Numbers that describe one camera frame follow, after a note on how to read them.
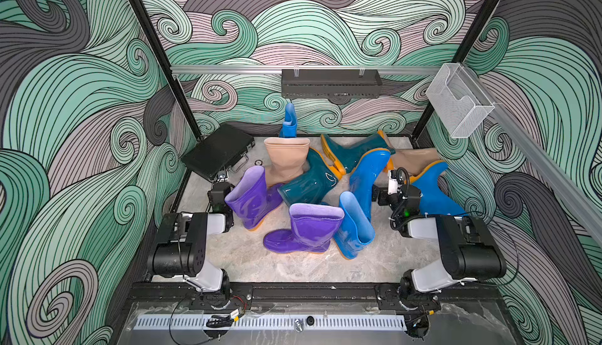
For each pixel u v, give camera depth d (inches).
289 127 35.3
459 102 30.4
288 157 35.3
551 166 22.8
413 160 42.1
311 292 29.8
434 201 35.5
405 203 28.0
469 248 17.8
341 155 40.7
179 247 17.7
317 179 38.4
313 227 26.6
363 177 36.7
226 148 43.5
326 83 37.5
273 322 27.4
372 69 36.7
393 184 32.4
